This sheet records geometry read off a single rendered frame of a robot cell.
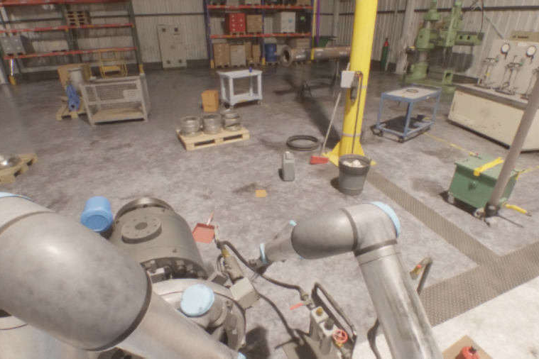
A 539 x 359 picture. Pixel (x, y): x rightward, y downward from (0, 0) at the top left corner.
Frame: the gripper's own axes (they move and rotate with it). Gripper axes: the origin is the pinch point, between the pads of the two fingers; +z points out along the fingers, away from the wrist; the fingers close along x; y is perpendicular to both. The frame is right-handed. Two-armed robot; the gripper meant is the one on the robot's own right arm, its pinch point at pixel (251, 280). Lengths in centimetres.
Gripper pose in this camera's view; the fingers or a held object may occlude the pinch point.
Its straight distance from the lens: 151.8
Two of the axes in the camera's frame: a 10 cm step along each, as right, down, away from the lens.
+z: -6.8, 7.3, 0.2
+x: 4.1, 4.1, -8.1
